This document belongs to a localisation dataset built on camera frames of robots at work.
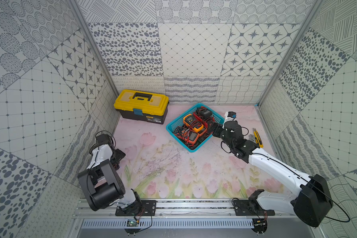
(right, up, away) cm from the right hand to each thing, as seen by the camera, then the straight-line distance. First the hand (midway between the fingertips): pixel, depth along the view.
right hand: (214, 125), depth 81 cm
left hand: (-59, -22, +3) cm, 63 cm away
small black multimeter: (-3, +7, +17) cm, 18 cm away
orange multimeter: (-11, -8, +11) cm, 18 cm away
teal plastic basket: (-3, -7, +16) cm, 18 cm away
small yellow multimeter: (-13, +2, +14) cm, 19 cm away
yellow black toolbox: (-41, +12, +15) cm, 45 cm away
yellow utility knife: (+33, -10, +18) cm, 39 cm away
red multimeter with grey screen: (-3, +2, +17) cm, 17 cm away
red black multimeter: (-21, -4, +16) cm, 26 cm away
